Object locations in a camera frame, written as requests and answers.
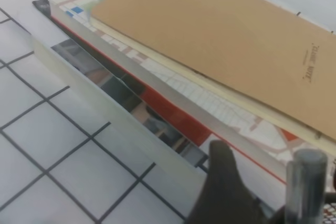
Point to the brown kraft notebook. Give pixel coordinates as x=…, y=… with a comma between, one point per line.
x=251, y=46

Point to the map cover book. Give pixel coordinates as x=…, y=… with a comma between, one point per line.
x=193, y=104

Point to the black mesh pen holder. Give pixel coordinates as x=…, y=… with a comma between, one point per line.
x=329, y=208

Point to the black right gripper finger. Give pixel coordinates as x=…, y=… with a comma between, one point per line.
x=224, y=197

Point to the thick white bottom book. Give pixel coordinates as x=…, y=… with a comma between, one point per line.
x=256, y=178

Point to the grey transparent pen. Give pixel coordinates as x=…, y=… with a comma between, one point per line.
x=305, y=192

